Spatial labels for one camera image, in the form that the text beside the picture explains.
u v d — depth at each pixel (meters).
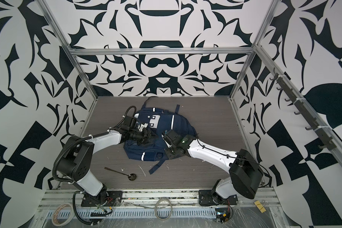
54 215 0.69
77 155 0.47
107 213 0.71
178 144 0.63
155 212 0.71
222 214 0.71
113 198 0.74
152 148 0.86
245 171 0.42
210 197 0.74
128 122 0.75
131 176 0.80
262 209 0.71
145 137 0.79
